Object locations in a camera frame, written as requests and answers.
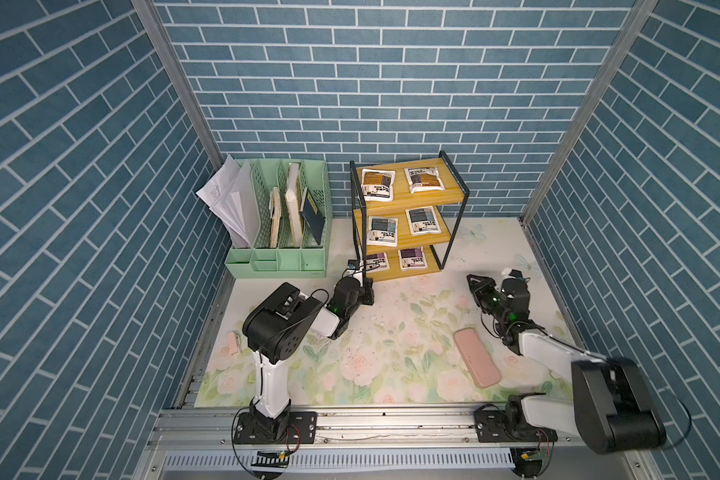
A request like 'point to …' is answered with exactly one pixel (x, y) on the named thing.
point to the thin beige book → (275, 212)
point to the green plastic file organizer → (285, 262)
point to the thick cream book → (294, 206)
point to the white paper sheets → (228, 192)
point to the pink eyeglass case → (479, 363)
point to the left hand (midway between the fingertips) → (377, 281)
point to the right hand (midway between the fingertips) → (465, 277)
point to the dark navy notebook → (313, 217)
